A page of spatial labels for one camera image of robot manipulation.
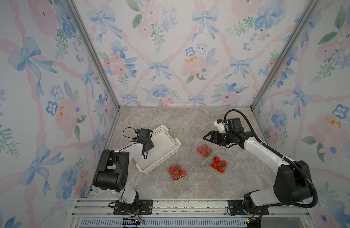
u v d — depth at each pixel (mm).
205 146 936
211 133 775
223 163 870
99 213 731
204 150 927
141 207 730
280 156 475
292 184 425
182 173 819
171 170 836
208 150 921
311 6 690
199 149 924
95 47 858
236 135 663
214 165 860
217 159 887
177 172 840
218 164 882
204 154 919
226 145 733
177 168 856
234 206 745
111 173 459
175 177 807
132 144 626
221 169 847
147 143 718
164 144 980
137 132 853
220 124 798
